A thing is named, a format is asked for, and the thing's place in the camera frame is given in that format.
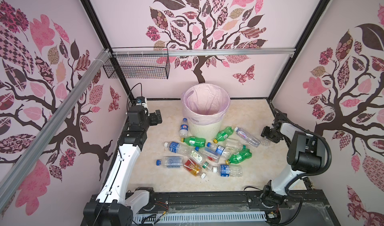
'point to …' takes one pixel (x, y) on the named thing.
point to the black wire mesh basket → (138, 63)
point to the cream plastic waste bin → (209, 132)
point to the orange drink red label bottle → (191, 166)
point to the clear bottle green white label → (197, 157)
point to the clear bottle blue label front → (229, 170)
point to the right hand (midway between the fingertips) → (267, 134)
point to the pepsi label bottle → (184, 128)
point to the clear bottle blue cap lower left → (171, 162)
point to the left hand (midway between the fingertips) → (151, 113)
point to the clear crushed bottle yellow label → (234, 144)
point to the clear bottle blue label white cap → (176, 147)
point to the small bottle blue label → (219, 149)
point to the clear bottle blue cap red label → (209, 156)
